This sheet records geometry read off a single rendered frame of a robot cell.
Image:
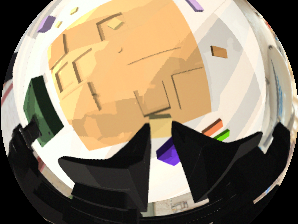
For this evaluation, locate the purple cube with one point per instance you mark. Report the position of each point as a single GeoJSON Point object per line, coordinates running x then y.
{"type": "Point", "coordinates": [46, 24]}

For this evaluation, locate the purple square block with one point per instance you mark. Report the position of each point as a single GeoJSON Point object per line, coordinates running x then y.
{"type": "Point", "coordinates": [168, 154]}

